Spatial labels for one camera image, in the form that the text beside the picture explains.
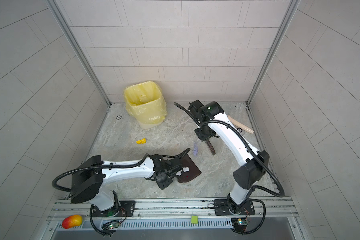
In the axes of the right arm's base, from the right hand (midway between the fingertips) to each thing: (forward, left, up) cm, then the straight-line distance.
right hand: (205, 137), depth 76 cm
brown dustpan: (-9, +6, -22) cm, 24 cm away
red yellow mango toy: (-30, +63, -14) cm, 71 cm away
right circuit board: (-35, -13, -21) cm, 43 cm away
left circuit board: (-32, +46, -16) cm, 58 cm away
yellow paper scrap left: (+10, +38, -16) cm, 42 cm away
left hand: (-15, +21, -18) cm, 32 cm away
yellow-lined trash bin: (+20, +31, +7) cm, 38 cm away
